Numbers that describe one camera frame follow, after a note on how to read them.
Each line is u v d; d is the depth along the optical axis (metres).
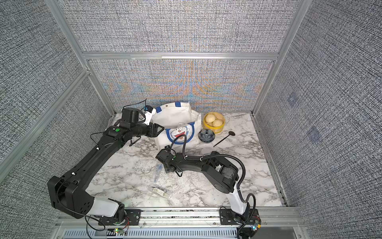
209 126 1.06
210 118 1.07
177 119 1.01
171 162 0.68
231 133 1.06
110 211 0.62
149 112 0.69
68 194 0.39
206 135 1.03
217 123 1.05
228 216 0.73
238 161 0.47
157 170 0.88
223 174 0.51
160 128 0.74
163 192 0.80
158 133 0.72
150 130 0.68
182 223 0.73
